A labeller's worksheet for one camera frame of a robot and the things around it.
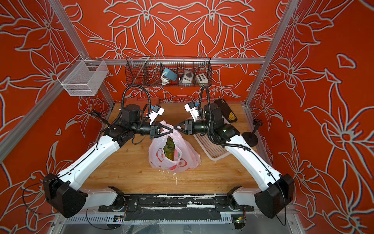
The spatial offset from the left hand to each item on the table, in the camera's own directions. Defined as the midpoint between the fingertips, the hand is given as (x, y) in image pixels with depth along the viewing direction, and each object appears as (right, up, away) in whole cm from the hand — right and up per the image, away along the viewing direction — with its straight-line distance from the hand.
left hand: (171, 131), depth 65 cm
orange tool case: (-30, +18, +53) cm, 64 cm away
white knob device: (+8, +32, +27) cm, 42 cm away
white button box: (+17, +32, +30) cm, 47 cm away
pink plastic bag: (+6, -14, +6) cm, 17 cm away
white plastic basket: (+22, -13, +15) cm, 29 cm away
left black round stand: (-44, +8, +17) cm, 48 cm away
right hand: (+1, +1, -1) cm, 2 cm away
